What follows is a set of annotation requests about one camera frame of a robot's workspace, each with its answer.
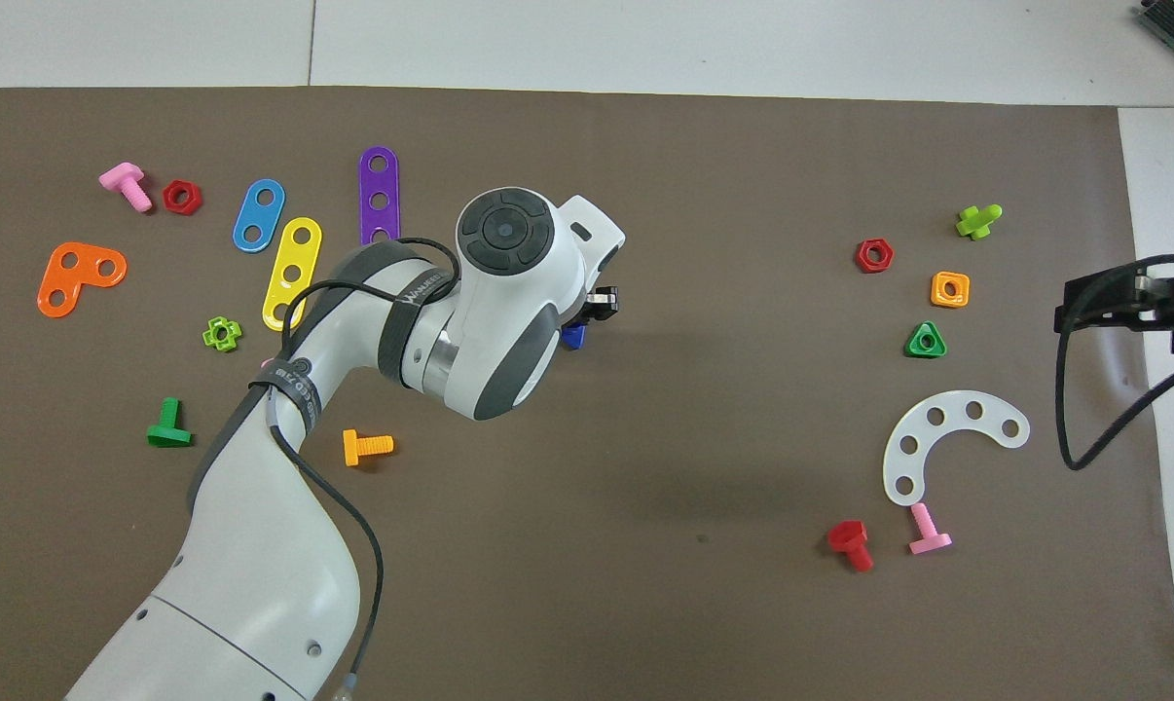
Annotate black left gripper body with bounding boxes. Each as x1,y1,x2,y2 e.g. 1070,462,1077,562
577,284,622,327

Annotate light green cross screw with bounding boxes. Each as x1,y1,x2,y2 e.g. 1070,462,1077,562
955,203,1004,241

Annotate orange square nut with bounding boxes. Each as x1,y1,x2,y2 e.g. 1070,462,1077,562
930,270,972,310

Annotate green triangle nut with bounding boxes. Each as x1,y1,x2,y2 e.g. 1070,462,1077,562
903,320,948,359

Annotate pink plastic screw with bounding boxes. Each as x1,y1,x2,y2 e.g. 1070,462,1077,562
907,501,953,556
98,162,155,214

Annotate orange plastic screw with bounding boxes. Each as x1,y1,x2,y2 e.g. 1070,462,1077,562
343,428,394,467

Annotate red plastic screw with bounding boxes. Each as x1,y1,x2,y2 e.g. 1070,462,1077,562
826,520,875,573

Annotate dark green plastic screw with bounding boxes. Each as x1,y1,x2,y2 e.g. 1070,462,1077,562
146,396,195,449

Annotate white curved five-hole strip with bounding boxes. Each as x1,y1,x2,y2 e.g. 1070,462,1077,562
882,390,1032,508

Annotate purple four-hole strip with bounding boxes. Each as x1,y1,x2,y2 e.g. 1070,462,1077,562
358,145,403,245

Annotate brown table mat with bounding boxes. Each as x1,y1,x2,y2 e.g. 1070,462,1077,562
0,86,1174,701

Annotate yellow three-hole strip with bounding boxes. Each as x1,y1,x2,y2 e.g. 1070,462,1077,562
261,216,323,333

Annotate blue two-hole strip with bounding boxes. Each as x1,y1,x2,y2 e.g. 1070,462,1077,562
232,178,286,254

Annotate orange angled three-hole plate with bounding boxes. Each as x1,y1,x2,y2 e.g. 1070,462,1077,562
37,241,128,318

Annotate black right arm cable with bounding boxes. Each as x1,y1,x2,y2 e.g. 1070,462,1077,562
1054,253,1174,472

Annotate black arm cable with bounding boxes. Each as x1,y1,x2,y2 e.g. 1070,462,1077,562
264,237,463,701
1054,253,1174,472

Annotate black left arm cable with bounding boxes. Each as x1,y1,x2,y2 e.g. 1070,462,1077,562
264,237,463,701

